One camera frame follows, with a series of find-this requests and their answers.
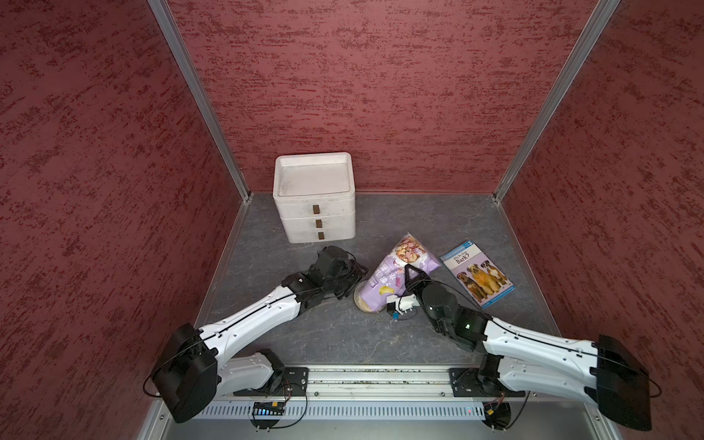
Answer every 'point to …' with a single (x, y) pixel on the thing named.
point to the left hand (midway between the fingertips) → (366, 279)
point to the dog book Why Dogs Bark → (484, 280)
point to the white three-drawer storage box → (316, 194)
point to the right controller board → (498, 414)
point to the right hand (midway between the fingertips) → (412, 264)
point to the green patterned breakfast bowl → (360, 303)
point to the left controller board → (269, 408)
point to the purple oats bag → (386, 276)
